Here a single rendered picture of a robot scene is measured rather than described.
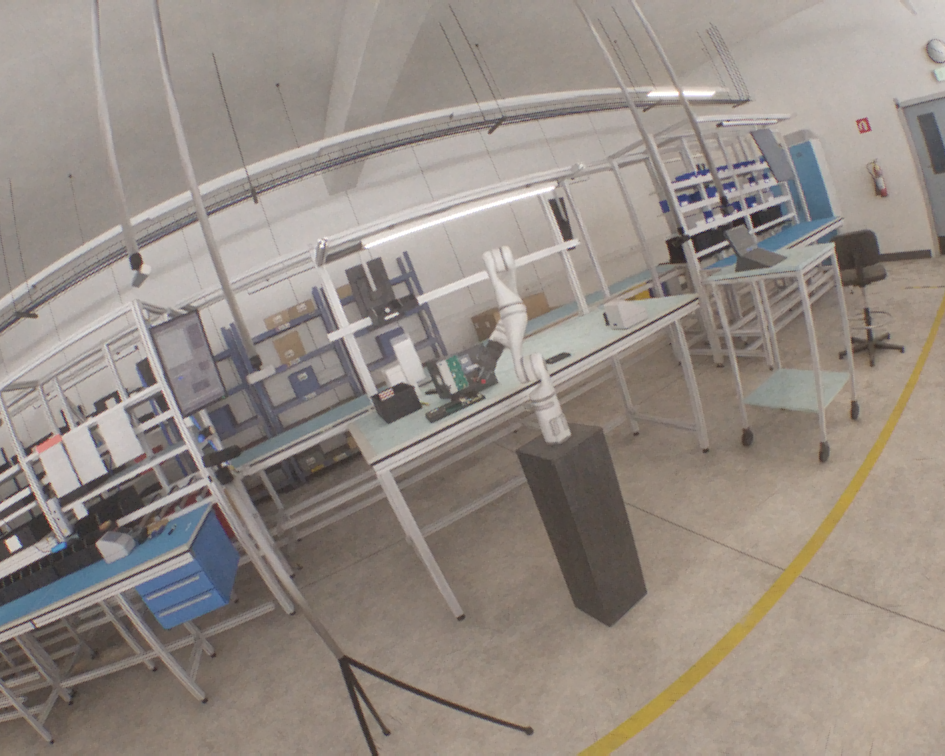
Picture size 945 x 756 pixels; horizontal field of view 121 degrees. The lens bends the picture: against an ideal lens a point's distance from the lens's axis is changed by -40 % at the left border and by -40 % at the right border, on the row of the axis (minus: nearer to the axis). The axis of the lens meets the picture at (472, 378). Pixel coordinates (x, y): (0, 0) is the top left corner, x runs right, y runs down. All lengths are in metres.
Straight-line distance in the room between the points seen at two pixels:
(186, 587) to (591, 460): 1.95
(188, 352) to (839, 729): 3.11
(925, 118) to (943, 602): 6.17
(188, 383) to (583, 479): 1.97
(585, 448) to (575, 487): 0.14
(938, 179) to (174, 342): 8.03
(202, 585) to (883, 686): 2.77
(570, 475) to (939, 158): 6.63
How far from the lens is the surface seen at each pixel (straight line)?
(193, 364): 2.51
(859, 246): 3.74
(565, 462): 1.54
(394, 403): 2.20
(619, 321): 2.32
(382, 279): 3.86
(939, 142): 7.23
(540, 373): 1.53
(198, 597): 2.42
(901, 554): 2.16
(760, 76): 7.97
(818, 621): 1.90
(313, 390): 5.57
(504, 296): 1.59
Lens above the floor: 1.48
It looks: 11 degrees down
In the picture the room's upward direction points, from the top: 22 degrees counter-clockwise
